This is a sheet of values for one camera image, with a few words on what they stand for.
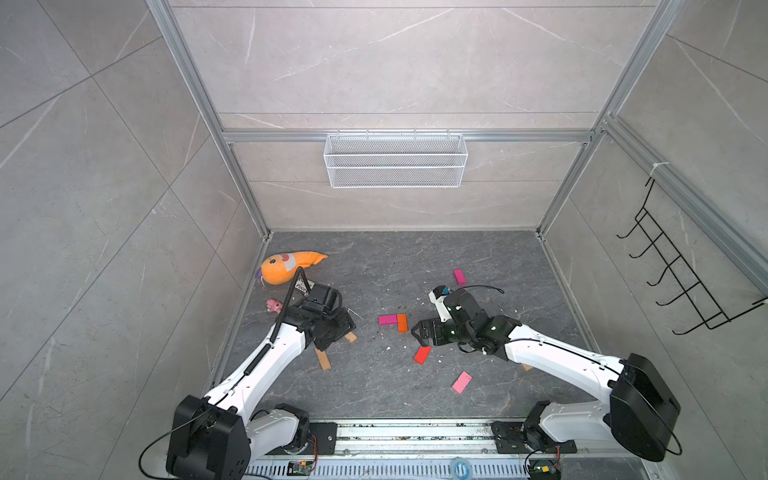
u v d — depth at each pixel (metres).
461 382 0.82
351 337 0.90
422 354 0.87
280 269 0.97
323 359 0.86
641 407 0.40
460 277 1.06
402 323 0.93
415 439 0.75
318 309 0.63
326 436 0.73
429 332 0.73
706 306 0.62
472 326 0.62
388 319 0.94
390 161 1.01
